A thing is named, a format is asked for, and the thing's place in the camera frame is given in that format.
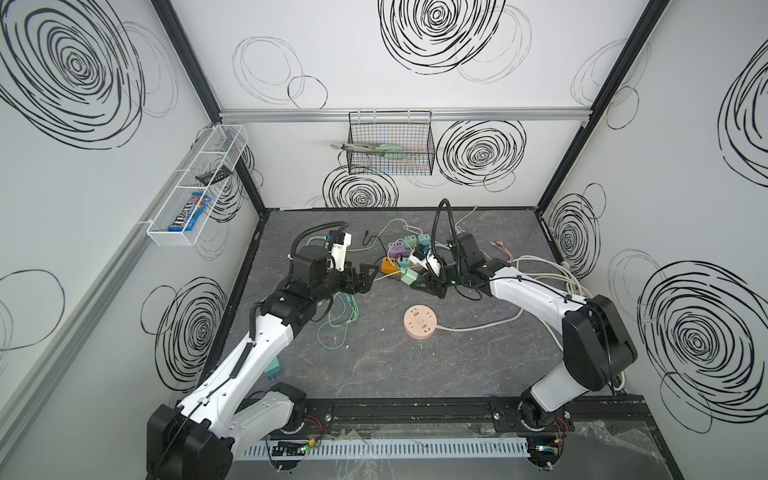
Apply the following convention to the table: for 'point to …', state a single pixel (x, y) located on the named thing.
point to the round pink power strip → (420, 322)
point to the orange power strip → (389, 265)
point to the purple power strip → (398, 248)
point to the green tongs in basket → (382, 149)
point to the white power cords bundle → (551, 271)
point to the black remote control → (222, 173)
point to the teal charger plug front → (273, 369)
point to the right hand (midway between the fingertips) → (414, 277)
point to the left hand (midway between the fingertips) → (365, 265)
